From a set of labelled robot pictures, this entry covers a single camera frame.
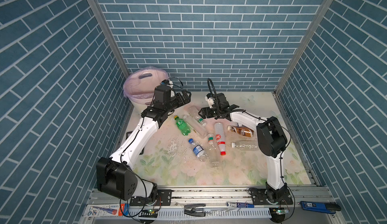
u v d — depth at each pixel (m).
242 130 0.94
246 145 0.91
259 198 0.73
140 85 0.94
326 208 0.68
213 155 0.87
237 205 0.71
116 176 0.40
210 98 0.87
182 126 0.96
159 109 0.58
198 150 0.84
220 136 0.91
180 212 0.71
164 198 0.74
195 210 0.69
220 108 0.77
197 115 1.00
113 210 0.69
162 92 0.57
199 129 0.98
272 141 0.54
